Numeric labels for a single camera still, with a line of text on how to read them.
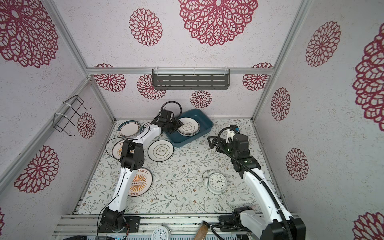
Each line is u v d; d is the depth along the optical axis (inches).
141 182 34.5
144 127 45.0
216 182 32.9
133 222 29.4
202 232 27.0
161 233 27.0
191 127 44.3
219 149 26.7
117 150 39.3
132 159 25.9
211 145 27.5
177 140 42.0
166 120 34.6
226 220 29.2
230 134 27.5
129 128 45.3
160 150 39.5
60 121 28.6
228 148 26.0
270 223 15.6
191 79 37.0
